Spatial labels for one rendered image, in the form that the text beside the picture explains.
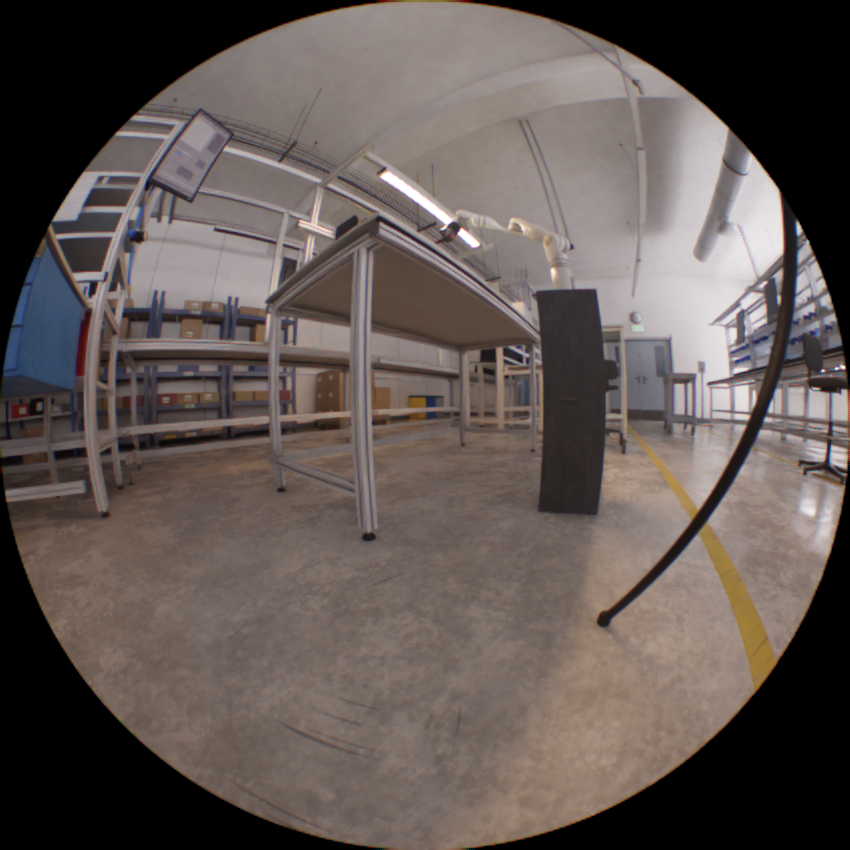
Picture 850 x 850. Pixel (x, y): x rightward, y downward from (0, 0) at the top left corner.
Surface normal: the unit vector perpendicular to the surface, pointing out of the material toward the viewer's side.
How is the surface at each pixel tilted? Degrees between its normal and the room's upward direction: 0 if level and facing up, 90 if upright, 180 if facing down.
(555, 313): 90
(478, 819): 0
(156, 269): 90
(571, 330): 90
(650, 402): 90
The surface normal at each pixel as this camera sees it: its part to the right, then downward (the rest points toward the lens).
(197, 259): 0.79, 0.04
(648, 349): -0.61, 0.07
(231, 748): -0.02, -1.00
